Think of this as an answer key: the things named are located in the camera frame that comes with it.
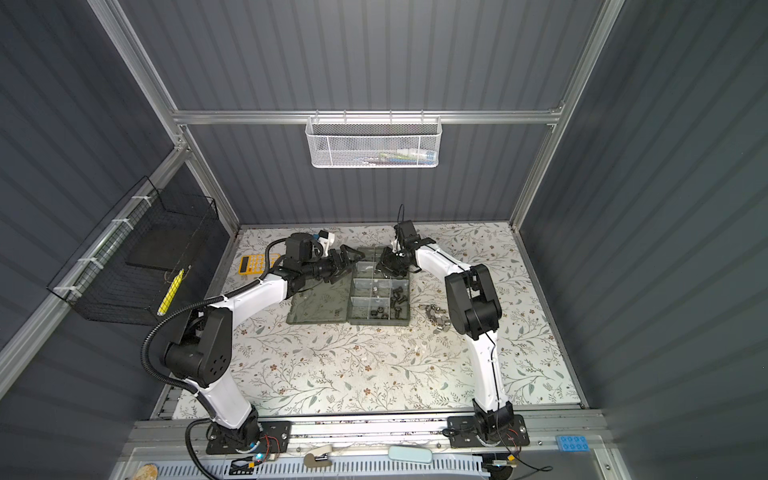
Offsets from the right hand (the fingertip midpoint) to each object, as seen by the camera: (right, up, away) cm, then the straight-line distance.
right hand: (380, 268), depth 100 cm
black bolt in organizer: (+6, -10, -1) cm, 12 cm away
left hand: (-6, +3, -12) cm, 14 cm away
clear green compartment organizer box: (-5, -9, -1) cm, 11 cm away
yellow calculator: (-46, +1, +8) cm, 47 cm away
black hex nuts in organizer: (0, -13, -4) cm, 14 cm away
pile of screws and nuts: (+18, -15, -6) cm, 25 cm away
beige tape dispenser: (-15, -44, -31) cm, 56 cm away
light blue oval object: (+8, -42, -30) cm, 53 cm away
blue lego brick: (+48, -41, -29) cm, 69 cm away
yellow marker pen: (-48, -7, -33) cm, 59 cm away
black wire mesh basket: (-61, +1, -29) cm, 67 cm away
